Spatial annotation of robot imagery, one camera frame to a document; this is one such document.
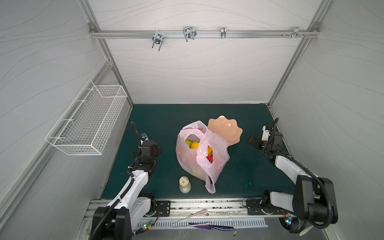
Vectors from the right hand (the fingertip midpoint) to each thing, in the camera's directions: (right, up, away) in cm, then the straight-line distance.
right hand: (259, 135), depth 91 cm
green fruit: (-44, -5, +2) cm, 44 cm away
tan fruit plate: (-17, +3, +15) cm, 23 cm away
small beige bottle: (-45, -22, -19) cm, 54 cm away
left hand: (-67, -4, -4) cm, 67 cm away
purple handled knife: (-33, -41, -21) cm, 57 cm away
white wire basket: (-91, +7, -22) cm, 94 cm away
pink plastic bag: (-37, -5, -27) cm, 46 cm away
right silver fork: (+11, -42, -23) cm, 49 cm away
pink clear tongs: (-40, -37, -18) cm, 57 cm away
